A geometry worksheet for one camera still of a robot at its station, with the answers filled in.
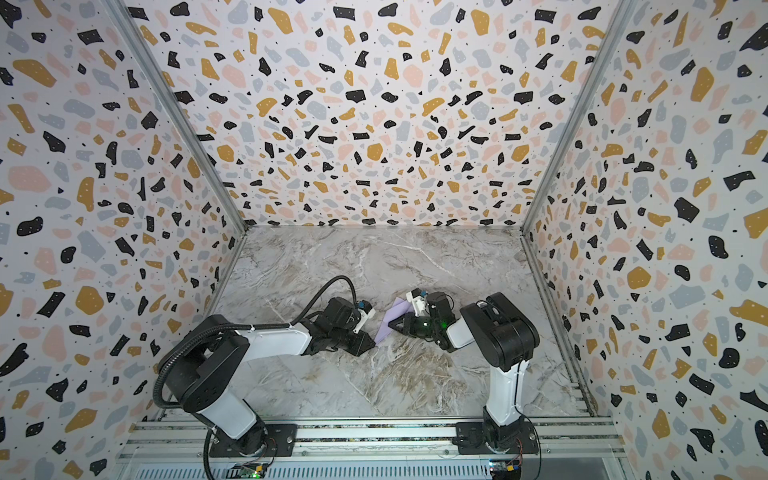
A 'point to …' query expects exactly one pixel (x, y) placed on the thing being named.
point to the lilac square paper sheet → (400, 308)
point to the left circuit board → (247, 470)
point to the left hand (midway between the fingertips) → (374, 340)
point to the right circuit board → (506, 469)
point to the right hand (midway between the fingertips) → (388, 320)
